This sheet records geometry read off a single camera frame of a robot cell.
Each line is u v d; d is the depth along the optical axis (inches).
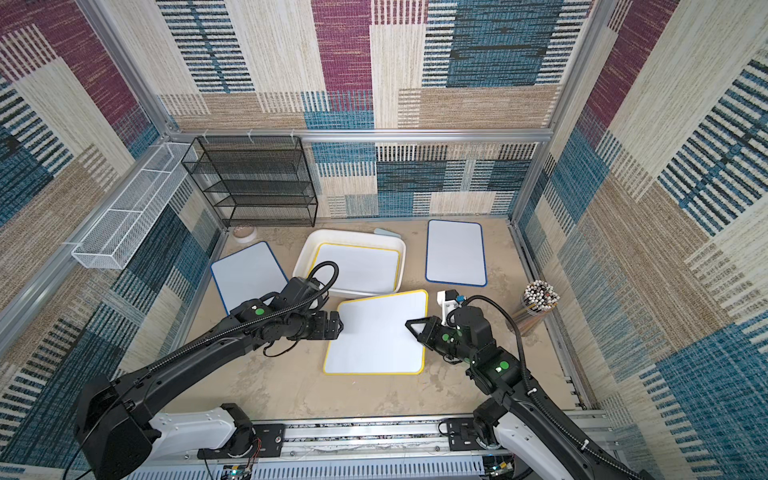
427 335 25.5
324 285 27.5
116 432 14.9
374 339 34.8
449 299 27.9
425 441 29.3
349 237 44.3
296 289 23.9
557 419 18.6
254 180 42.7
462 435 28.7
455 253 43.7
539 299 30.5
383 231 44.8
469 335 22.3
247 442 26.7
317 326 27.5
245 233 45.9
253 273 41.4
